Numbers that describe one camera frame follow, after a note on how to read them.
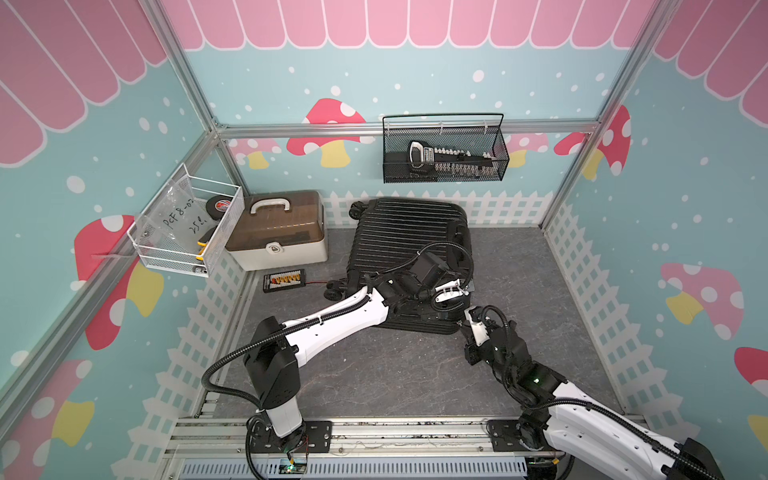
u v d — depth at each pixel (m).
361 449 0.73
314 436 0.75
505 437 0.74
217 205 0.80
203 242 0.64
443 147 0.92
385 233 0.92
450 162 0.88
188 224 0.70
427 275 0.58
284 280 1.03
